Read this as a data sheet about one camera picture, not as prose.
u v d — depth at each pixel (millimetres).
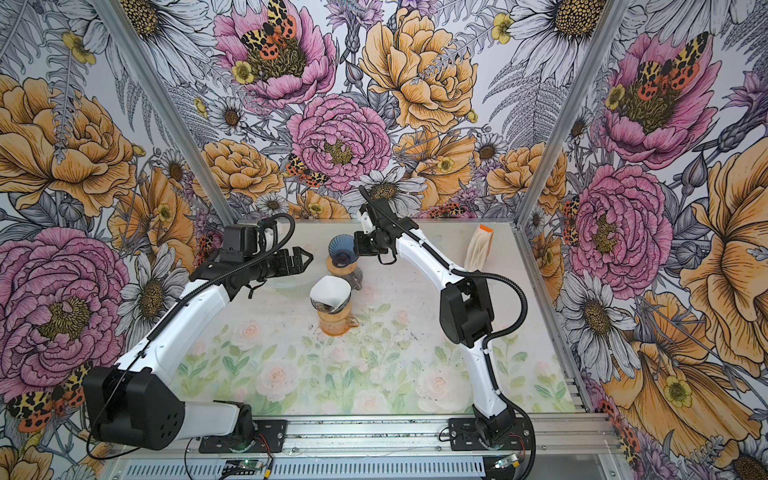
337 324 900
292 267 736
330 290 863
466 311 556
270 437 742
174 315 482
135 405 397
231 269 551
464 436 741
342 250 952
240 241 618
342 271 942
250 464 708
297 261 731
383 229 714
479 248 1024
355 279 946
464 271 571
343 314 852
